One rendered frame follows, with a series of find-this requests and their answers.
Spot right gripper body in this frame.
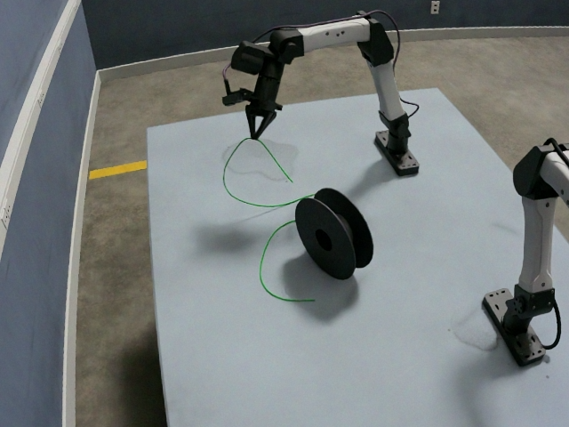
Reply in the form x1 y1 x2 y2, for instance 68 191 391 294
227 77 283 114

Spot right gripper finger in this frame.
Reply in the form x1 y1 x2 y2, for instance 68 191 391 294
245 107 273 140
252 113 276 139

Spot black cable reel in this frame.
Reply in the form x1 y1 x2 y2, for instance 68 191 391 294
295 188 374 280

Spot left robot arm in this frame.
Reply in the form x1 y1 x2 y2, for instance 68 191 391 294
484 145 569 364

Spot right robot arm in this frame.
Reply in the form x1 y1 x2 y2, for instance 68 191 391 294
231 15 420 172

